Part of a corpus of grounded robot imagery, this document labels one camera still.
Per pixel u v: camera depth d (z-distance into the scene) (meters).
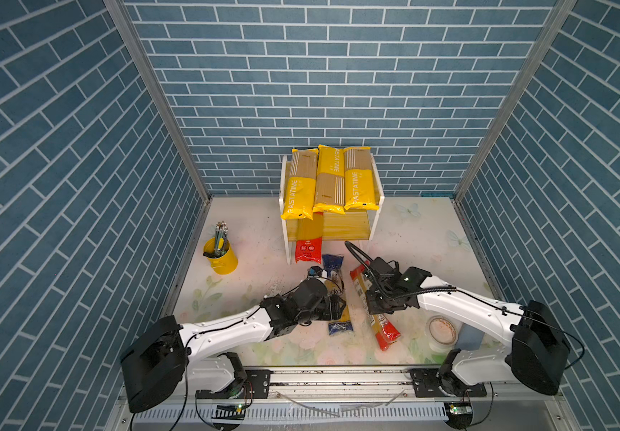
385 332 0.76
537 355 0.42
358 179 0.77
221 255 0.89
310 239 0.84
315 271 0.74
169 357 0.40
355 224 0.91
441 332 0.84
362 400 0.72
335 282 0.93
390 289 0.63
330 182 0.77
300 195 0.73
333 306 0.71
